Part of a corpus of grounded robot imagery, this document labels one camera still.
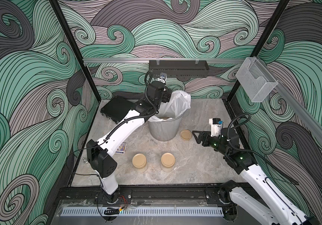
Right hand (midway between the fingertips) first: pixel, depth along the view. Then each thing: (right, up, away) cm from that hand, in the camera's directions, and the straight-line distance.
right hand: (196, 132), depth 74 cm
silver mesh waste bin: (-15, 0, +10) cm, 18 cm away
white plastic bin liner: (-7, +17, +14) cm, 23 cm away
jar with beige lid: (-31, -17, +1) cm, 35 cm away
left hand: (-19, +26, 0) cm, 33 cm away
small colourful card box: (-45, -14, +16) cm, 50 cm away
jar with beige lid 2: (-16, -17, +2) cm, 23 cm away
